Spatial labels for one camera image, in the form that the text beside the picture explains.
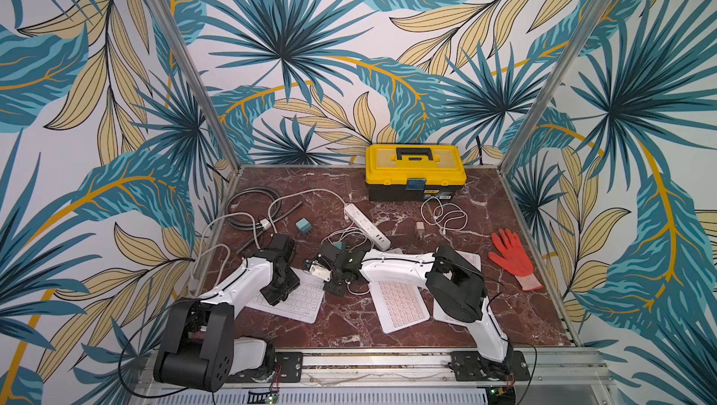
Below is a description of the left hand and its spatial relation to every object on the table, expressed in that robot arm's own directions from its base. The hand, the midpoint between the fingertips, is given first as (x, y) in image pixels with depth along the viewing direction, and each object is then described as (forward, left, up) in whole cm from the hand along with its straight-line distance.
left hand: (288, 294), depth 85 cm
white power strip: (+23, -25, +2) cm, 34 cm away
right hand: (+6, -13, -1) cm, 14 cm away
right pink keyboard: (-13, -38, +30) cm, 50 cm away
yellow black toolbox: (+38, -40, +15) cm, 57 cm away
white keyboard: (-3, -4, 0) cm, 5 cm away
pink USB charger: (+24, -43, +3) cm, 49 cm away
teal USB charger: (+24, -2, +1) cm, 24 cm away
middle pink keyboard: (-3, -34, 0) cm, 34 cm away
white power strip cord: (+26, +11, +2) cm, 28 cm away
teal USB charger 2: (+17, -15, +1) cm, 22 cm away
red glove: (+13, -75, -1) cm, 76 cm away
